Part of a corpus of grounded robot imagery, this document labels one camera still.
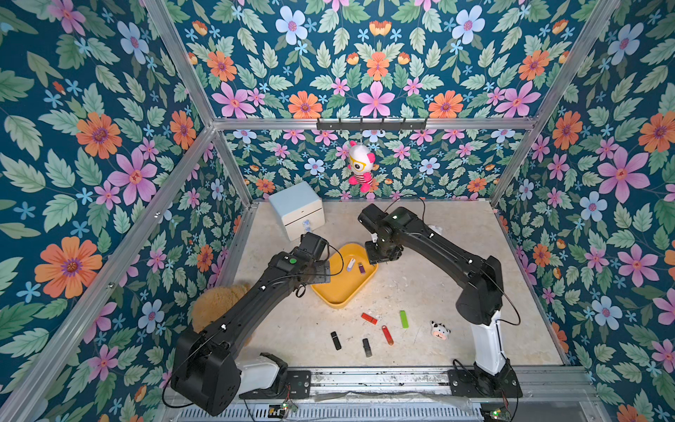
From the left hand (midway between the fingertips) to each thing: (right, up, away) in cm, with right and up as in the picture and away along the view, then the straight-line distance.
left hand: (317, 270), depth 83 cm
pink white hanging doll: (+15, +37, +15) cm, 42 cm away
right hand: (+18, +4, +2) cm, 19 cm away
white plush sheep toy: (+45, +13, +24) cm, 53 cm away
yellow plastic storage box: (+10, -3, +15) cm, 19 cm away
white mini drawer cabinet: (-9, +21, +16) cm, 28 cm away
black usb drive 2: (+16, -24, -3) cm, 28 cm away
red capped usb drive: (+17, -17, +3) cm, 25 cm away
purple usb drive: (+14, -2, +15) cm, 21 cm away
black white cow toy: (+39, -19, -1) cm, 43 cm away
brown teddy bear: (-26, -6, -13) cm, 29 cm away
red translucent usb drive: (+23, -21, 0) cm, 31 cm away
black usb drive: (+6, -22, -1) cm, 23 cm away
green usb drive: (+29, -17, +3) cm, 34 cm away
